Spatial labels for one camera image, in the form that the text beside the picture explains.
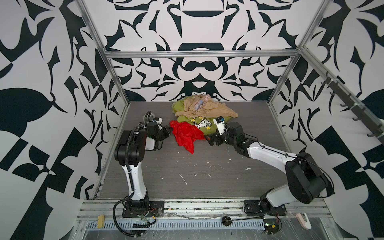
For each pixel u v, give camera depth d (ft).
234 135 2.21
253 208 2.44
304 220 2.30
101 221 2.30
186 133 3.27
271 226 2.34
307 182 1.44
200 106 3.63
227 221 2.26
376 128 1.65
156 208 2.41
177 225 2.13
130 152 1.76
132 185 1.93
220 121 2.49
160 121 3.14
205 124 3.32
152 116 3.55
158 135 2.90
